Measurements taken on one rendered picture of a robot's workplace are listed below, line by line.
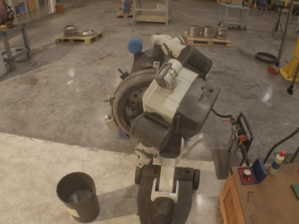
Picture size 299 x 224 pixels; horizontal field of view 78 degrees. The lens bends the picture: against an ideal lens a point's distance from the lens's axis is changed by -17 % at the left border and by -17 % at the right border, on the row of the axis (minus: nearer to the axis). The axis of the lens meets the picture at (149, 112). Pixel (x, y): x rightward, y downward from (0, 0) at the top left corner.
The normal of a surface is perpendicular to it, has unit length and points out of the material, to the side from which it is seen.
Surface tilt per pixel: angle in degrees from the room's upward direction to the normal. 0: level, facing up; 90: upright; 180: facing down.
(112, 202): 0
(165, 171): 50
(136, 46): 90
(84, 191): 0
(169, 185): 35
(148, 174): 45
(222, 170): 0
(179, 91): 30
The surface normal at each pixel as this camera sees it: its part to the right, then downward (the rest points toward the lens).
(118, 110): -0.04, 0.58
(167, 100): -0.07, -0.42
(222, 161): 0.00, -0.81
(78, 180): 0.19, 0.53
